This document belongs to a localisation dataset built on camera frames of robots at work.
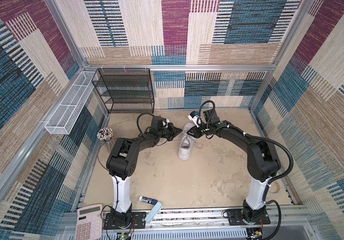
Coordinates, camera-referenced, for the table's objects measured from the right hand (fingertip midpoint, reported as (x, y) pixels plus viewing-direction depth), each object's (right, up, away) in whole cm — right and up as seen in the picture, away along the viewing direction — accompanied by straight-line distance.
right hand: (189, 133), depth 92 cm
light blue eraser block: (-19, -37, -19) cm, 46 cm away
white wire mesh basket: (-77, +7, -1) cm, 78 cm away
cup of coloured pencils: (-47, 0, -8) cm, 48 cm away
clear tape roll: (+46, -29, -9) cm, 55 cm away
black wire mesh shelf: (-44, +30, +17) cm, 56 cm away
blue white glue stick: (-23, -34, -15) cm, 43 cm away
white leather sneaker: (-1, -6, +1) cm, 6 cm away
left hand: (-4, +3, 0) cm, 5 cm away
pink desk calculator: (-50, -42, -21) cm, 68 cm away
